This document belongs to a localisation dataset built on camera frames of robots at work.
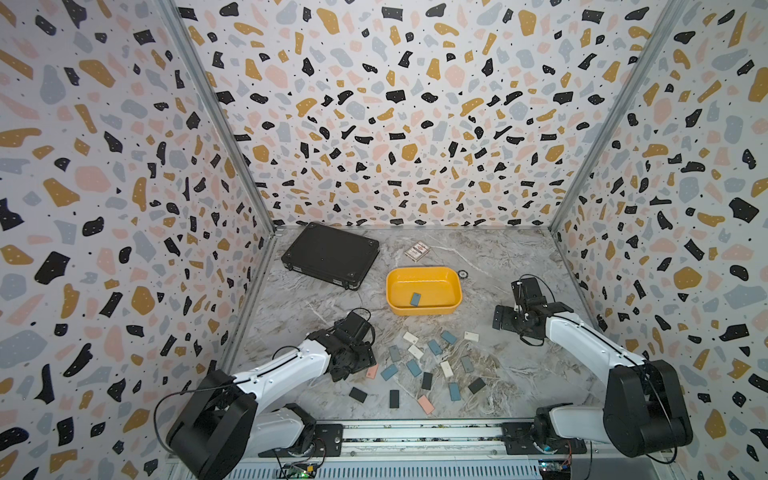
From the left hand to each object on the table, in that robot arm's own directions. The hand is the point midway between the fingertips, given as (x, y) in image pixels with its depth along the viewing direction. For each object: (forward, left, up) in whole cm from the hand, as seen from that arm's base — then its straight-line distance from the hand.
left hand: (369, 363), depth 85 cm
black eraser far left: (-8, +3, -2) cm, 8 cm away
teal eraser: (+22, -14, -1) cm, 26 cm away
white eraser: (+4, -13, -1) cm, 14 cm away
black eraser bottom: (-10, -7, -1) cm, 12 cm away
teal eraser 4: (+9, -24, -2) cm, 26 cm away
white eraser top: (+8, -12, -2) cm, 15 cm away
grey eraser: (+3, -7, -1) cm, 8 cm away
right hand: (+11, -43, +3) cm, 44 cm away
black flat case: (+40, +16, +1) cm, 43 cm away
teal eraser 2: (-2, -6, -2) cm, 6 cm away
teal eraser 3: (+5, -19, -2) cm, 20 cm away
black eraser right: (-6, -30, -2) cm, 31 cm away
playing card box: (+42, -16, 0) cm, 45 cm away
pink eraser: (-2, -1, 0) cm, 2 cm away
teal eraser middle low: (-1, -13, -2) cm, 13 cm away
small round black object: (+33, -32, -2) cm, 46 cm away
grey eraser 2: (0, -29, -2) cm, 29 cm away
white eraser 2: (+8, -31, -2) cm, 32 cm away
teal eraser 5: (-7, -24, -2) cm, 25 cm away
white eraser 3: (-2, -22, -1) cm, 22 cm away
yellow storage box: (+26, -17, -2) cm, 31 cm away
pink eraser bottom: (-11, -15, -1) cm, 19 cm away
